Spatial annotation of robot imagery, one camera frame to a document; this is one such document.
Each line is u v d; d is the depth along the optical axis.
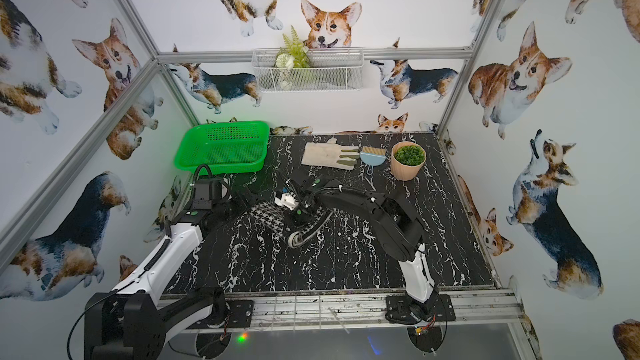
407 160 0.99
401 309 0.73
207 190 0.65
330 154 1.13
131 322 0.39
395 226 0.49
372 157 1.13
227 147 1.17
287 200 0.80
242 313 0.73
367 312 0.75
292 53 0.82
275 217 0.81
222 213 0.69
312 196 0.63
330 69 0.92
